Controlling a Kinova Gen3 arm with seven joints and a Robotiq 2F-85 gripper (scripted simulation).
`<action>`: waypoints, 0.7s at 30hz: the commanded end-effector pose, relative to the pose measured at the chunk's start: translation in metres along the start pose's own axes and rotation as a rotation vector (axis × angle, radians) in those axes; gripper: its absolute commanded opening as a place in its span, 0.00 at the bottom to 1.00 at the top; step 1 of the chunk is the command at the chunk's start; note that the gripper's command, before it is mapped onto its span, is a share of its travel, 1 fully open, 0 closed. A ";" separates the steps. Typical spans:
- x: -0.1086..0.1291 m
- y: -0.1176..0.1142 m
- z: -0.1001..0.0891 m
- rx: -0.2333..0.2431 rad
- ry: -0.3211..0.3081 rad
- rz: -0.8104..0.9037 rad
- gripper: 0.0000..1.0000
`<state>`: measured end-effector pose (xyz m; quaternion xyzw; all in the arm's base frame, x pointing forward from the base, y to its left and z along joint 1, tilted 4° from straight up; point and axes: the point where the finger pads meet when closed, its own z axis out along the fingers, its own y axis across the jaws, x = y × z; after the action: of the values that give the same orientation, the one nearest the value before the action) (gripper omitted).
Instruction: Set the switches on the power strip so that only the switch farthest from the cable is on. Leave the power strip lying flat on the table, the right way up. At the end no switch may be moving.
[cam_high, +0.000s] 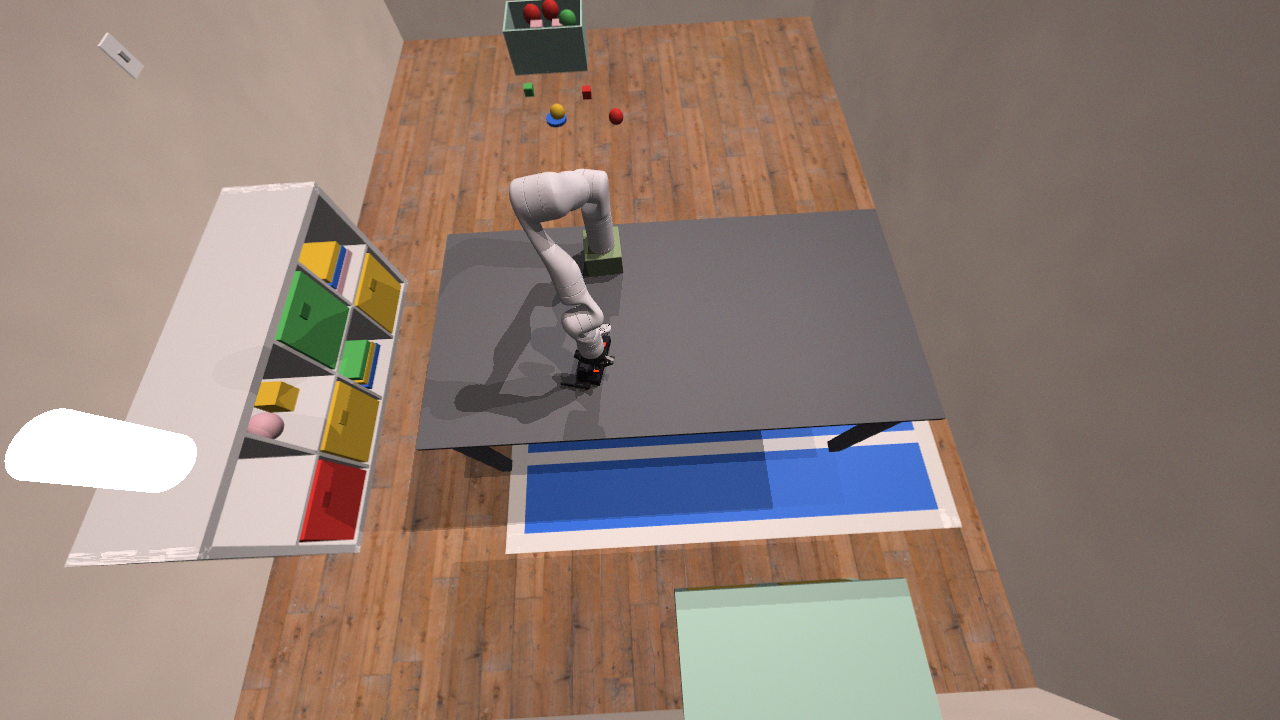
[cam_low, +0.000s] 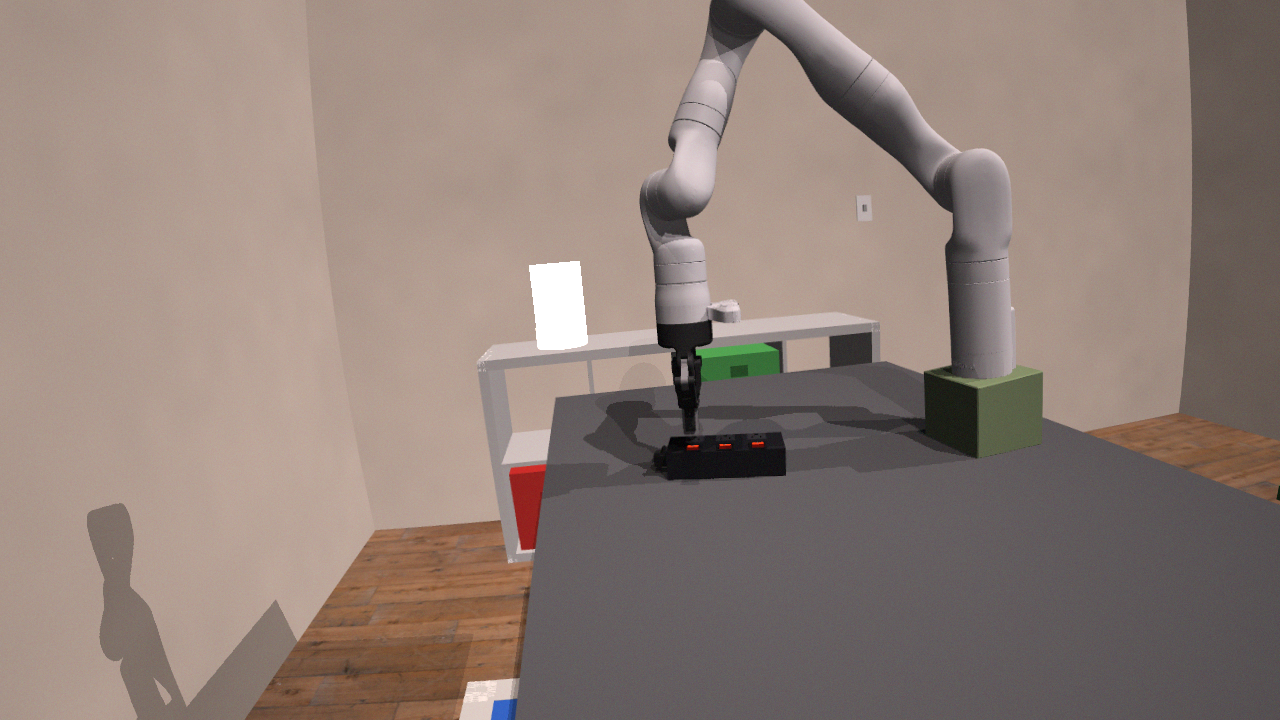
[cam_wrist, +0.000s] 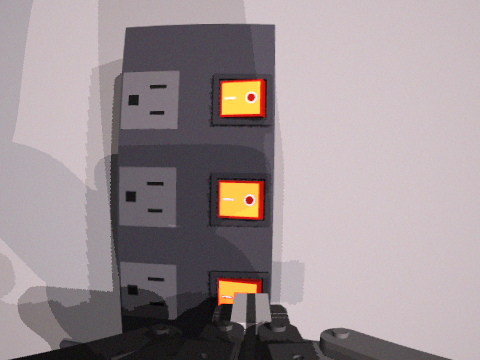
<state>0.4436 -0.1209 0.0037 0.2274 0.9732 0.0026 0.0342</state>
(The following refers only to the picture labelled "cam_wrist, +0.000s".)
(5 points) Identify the dark grey power strip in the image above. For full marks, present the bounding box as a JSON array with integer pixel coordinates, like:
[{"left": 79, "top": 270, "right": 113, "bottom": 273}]
[{"left": 117, "top": 24, "right": 275, "bottom": 338}]

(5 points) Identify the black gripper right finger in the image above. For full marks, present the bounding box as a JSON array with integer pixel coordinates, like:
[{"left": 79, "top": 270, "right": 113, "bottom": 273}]
[{"left": 250, "top": 293, "right": 452, "bottom": 360}]

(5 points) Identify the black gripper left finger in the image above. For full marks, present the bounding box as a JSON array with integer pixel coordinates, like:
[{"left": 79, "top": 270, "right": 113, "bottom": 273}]
[{"left": 10, "top": 293, "right": 251, "bottom": 360}]

